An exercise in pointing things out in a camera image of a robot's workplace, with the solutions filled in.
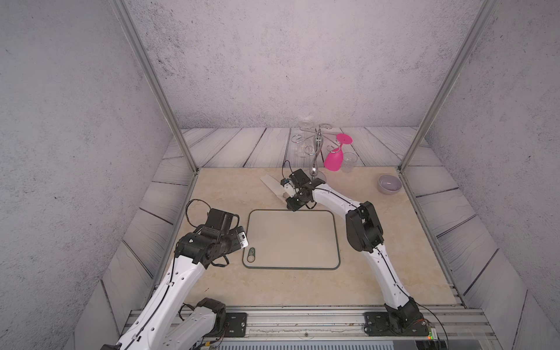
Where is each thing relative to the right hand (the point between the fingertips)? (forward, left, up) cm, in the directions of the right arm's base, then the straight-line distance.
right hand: (290, 203), depth 103 cm
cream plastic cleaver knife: (+10, +7, +1) cm, 13 cm away
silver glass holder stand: (+17, -14, +24) cm, 33 cm away
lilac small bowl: (+13, -49, -1) cm, 51 cm away
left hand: (-26, +18, +14) cm, 34 cm away
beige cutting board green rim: (-17, -1, -2) cm, 17 cm away
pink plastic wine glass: (+16, -20, +12) cm, 29 cm away
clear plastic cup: (+28, -32, +2) cm, 43 cm away
